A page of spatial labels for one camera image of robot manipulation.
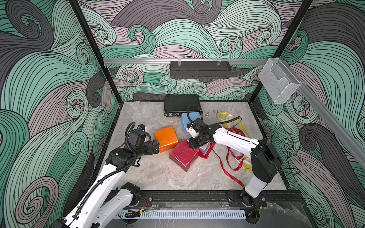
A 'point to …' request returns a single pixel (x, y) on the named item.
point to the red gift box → (183, 155)
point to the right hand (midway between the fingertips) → (189, 146)
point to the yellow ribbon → (243, 128)
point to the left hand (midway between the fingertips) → (151, 143)
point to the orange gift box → (167, 137)
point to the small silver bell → (207, 115)
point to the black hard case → (175, 105)
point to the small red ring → (216, 111)
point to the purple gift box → (203, 148)
